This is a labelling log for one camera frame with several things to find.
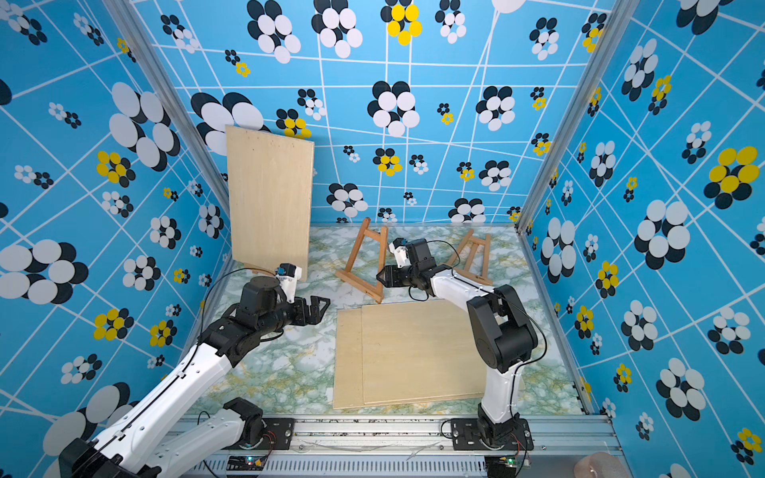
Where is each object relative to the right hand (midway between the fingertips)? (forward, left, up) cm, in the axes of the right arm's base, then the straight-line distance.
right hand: (388, 274), depth 95 cm
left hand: (-15, +17, +10) cm, 25 cm away
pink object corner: (-49, -50, -8) cm, 70 cm away
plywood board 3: (-25, +11, -8) cm, 28 cm away
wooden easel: (-1, +10, -3) cm, 11 cm away
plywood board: (+16, +34, +24) cm, 45 cm away
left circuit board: (-49, +34, -11) cm, 61 cm away
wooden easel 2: (-17, +28, +25) cm, 41 cm away
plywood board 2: (-22, -10, -9) cm, 25 cm away
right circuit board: (-49, -28, -9) cm, 57 cm away
